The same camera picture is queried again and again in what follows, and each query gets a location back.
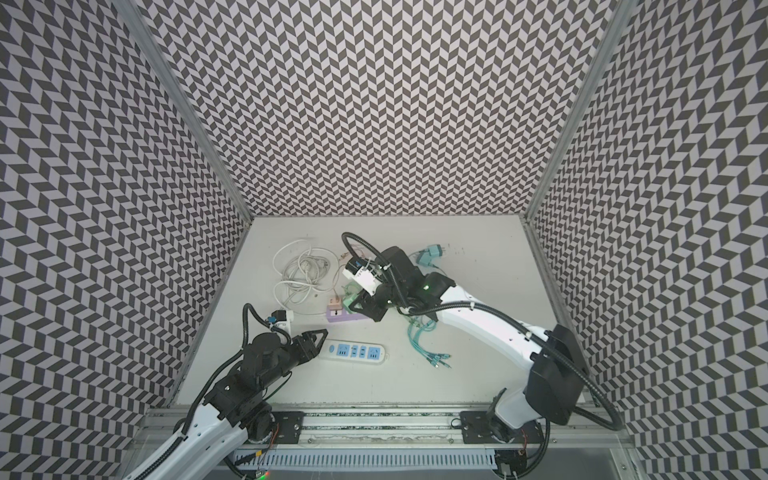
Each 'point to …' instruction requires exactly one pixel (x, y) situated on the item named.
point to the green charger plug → (351, 290)
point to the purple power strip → (339, 315)
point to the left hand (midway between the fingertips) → (323, 336)
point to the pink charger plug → (335, 304)
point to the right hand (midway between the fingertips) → (356, 312)
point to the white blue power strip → (353, 351)
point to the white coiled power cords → (303, 269)
